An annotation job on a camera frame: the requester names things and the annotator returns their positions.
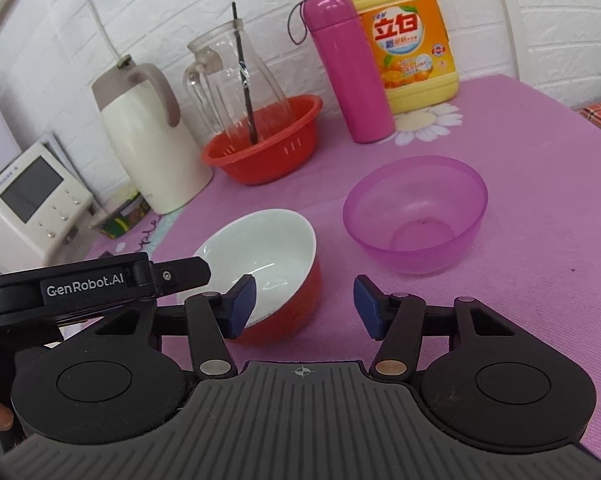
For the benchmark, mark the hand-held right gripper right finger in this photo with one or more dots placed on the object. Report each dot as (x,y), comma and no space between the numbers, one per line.
(368,310)

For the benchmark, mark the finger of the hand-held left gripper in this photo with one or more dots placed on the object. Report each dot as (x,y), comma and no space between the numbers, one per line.
(180,272)

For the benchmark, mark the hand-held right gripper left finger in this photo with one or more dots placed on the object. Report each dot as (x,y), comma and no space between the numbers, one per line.
(243,305)

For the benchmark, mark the red ceramic bowl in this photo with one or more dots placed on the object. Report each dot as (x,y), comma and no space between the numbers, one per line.
(275,255)

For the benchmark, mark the purple plastic bowl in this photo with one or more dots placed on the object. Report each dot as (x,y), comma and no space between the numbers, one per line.
(415,210)

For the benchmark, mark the white appliance with screen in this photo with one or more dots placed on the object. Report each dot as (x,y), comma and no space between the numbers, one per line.
(25,195)

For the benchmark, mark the cream thermos jug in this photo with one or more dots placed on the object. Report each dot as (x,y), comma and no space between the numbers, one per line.
(145,160)

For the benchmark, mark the red plastic basket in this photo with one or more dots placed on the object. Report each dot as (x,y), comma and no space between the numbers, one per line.
(280,160)

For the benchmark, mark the purple floral tablecloth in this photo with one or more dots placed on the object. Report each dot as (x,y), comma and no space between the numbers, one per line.
(530,240)

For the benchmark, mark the clear glass pitcher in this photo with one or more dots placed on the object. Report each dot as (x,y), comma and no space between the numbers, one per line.
(220,90)

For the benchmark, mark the black stirring stick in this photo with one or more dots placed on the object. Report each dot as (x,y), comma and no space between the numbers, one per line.
(243,70)

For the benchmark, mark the pink thermos bottle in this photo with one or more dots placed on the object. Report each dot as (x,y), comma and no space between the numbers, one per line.
(350,85)

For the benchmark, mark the yellow detergent bottle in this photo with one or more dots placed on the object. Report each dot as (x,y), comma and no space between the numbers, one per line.
(410,50)

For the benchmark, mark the white curved pole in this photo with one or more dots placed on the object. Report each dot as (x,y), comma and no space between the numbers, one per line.
(505,15)

